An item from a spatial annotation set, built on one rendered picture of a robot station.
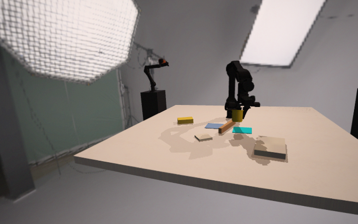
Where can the olive-yellow cup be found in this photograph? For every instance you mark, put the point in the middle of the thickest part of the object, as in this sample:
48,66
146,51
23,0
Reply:
237,115

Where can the yellow rectangular block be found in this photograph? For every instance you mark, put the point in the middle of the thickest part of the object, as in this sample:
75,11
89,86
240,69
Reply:
185,120

